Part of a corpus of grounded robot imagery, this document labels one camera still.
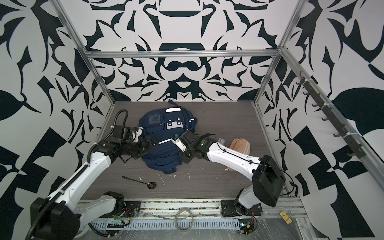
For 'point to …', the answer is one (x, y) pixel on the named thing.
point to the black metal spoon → (150, 185)
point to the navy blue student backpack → (160, 125)
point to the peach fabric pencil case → (241, 145)
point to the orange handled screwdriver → (229, 169)
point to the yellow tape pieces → (285, 217)
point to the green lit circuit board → (246, 226)
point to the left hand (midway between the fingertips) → (153, 145)
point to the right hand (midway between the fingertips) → (181, 153)
